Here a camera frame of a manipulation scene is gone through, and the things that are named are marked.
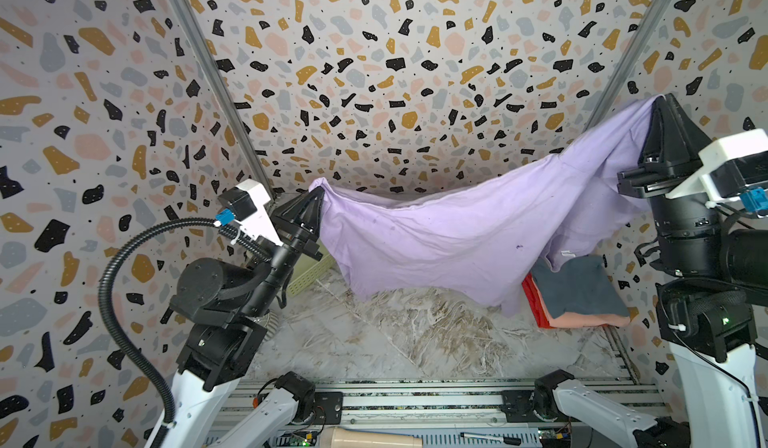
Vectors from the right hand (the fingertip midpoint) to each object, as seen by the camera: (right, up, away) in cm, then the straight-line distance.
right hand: (674, 93), depth 31 cm
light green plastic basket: (-57, -28, +59) cm, 87 cm away
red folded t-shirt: (+12, -38, +60) cm, 72 cm away
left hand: (-41, -8, +13) cm, 44 cm away
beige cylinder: (-42, -62, +36) cm, 83 cm away
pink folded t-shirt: (+20, -42, +56) cm, 72 cm away
